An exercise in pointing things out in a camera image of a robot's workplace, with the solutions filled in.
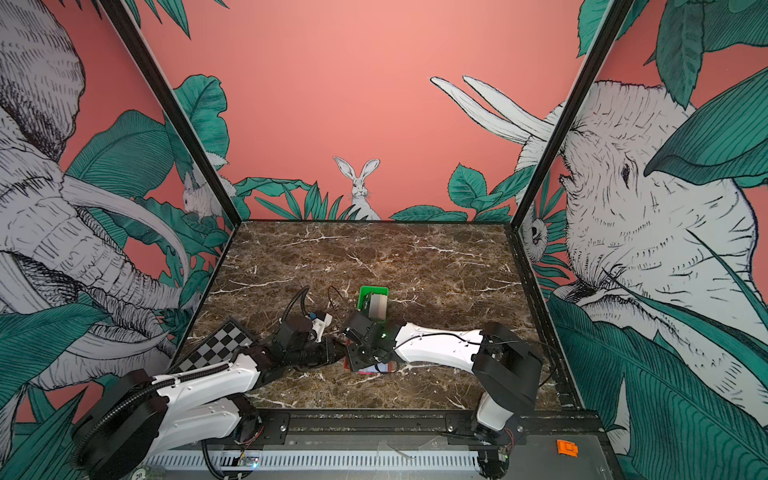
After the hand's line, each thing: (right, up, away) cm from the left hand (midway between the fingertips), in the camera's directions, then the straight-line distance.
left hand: (351, 349), depth 81 cm
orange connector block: (+53, -20, -10) cm, 58 cm away
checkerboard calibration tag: (-39, -1, +3) cm, 39 cm away
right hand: (0, -3, -1) cm, 3 cm away
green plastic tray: (+2, +11, +16) cm, 19 cm away
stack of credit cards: (+6, +9, +12) cm, 16 cm away
